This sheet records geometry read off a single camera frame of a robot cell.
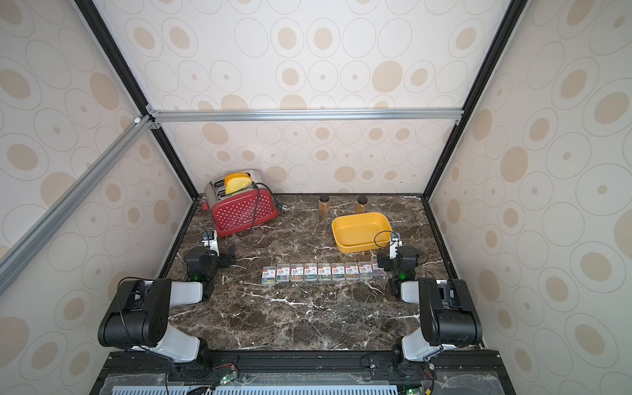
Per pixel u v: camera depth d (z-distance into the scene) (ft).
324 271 3.02
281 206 3.69
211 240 2.66
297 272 3.02
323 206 3.55
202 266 2.37
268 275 3.01
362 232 3.56
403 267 2.39
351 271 3.02
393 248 2.70
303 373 2.39
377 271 3.03
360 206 3.49
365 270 3.03
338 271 3.02
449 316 1.49
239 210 3.20
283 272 3.02
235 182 3.12
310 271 3.02
